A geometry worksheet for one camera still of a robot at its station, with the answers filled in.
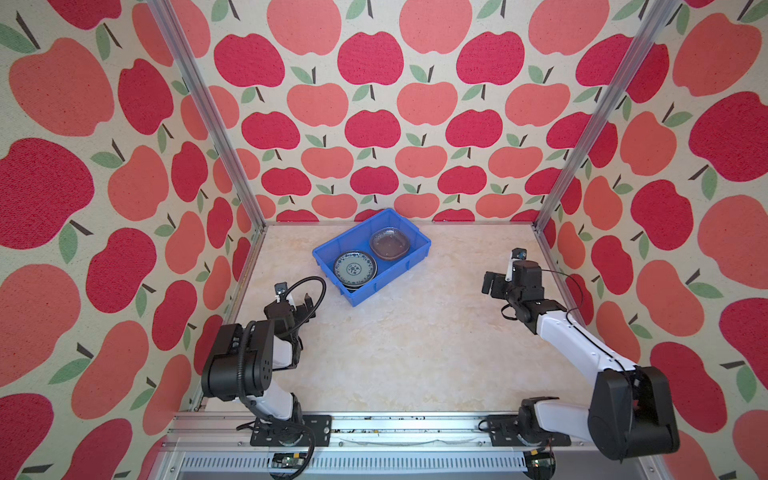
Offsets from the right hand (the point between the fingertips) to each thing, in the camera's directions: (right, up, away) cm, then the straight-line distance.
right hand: (508, 277), depth 89 cm
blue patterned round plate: (-48, +1, +14) cm, 50 cm away
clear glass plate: (-36, +11, +25) cm, 45 cm away
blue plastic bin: (-47, +12, +20) cm, 53 cm away
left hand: (-66, -7, +6) cm, 66 cm away
